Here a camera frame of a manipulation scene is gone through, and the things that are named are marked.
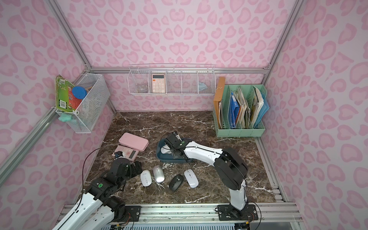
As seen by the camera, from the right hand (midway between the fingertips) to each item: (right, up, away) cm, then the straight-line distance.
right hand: (179, 149), depth 90 cm
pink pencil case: (-32, +3, +8) cm, 33 cm away
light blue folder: (+54, +26, 0) cm, 60 cm away
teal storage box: (-8, -6, +1) cm, 11 cm away
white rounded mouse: (-10, -1, +4) cm, 11 cm away
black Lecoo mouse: (-2, -18, -9) cm, 20 cm away
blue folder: (+35, +24, +4) cm, 43 cm away
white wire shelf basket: (-6, +46, +10) cm, 48 cm away
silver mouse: (-12, -14, -5) cm, 19 cm away
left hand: (-24, -6, -11) cm, 27 cm away
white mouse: (+7, -16, -7) cm, 19 cm away
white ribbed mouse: (-19, -16, -7) cm, 26 cm away
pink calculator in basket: (-14, +43, +4) cm, 45 cm away
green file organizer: (+41, +24, +2) cm, 47 cm away
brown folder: (+25, +42, 0) cm, 49 cm away
